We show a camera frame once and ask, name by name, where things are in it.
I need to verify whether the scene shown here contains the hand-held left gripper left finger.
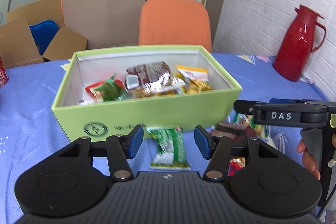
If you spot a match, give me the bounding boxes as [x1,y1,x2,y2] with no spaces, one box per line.
[52,125,144,180]

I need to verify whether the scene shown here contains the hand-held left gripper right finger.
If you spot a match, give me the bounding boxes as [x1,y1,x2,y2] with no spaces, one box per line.
[194,125,284,180]

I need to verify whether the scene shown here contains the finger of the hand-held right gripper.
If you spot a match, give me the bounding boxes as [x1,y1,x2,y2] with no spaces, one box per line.
[234,100,263,116]
[268,98,305,104]

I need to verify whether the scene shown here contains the light green cardboard box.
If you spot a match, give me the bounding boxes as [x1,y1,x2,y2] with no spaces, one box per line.
[51,45,243,141]

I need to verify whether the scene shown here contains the green white snack packet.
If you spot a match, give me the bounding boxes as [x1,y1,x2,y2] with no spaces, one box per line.
[146,126,192,170]

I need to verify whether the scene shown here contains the small orange-topped snack packet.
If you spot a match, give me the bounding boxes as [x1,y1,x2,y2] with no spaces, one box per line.
[175,65,214,95]

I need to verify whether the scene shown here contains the green red-edged snack packet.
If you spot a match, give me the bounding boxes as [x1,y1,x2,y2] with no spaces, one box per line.
[84,74,126,104]

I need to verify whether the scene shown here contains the dark red snack packet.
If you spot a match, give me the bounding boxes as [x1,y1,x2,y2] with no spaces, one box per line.
[125,61,172,91]

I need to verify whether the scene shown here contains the person's right hand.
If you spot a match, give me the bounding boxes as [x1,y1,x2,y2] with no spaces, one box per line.
[297,139,321,180]

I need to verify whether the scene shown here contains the dark maroon snack packet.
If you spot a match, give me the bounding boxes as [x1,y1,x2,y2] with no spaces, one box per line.
[209,121,256,142]

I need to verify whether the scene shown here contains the small red snack wrapper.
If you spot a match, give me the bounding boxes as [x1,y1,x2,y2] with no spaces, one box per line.
[228,157,246,178]

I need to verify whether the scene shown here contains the red thermos jug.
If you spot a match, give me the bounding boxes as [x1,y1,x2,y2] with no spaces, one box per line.
[272,5,327,82]

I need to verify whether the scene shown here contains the orange chair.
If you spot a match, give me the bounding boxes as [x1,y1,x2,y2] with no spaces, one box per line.
[138,0,213,52]

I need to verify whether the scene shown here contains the blue patterned tablecloth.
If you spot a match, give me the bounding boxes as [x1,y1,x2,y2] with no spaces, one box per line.
[0,53,336,224]

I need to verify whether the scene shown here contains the blue plastic container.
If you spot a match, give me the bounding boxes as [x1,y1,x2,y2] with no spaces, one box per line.
[28,20,61,55]

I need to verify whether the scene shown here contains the red snack can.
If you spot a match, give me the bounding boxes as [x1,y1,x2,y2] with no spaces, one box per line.
[0,55,9,89]

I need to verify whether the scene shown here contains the open brown cardboard box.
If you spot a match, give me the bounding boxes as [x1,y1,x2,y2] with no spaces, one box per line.
[0,0,88,69]

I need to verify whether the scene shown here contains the black cable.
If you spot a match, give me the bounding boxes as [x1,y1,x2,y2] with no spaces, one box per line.
[315,177,334,223]

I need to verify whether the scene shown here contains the paper bag with blue handles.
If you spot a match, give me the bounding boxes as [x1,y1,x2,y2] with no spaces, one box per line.
[61,0,146,51]

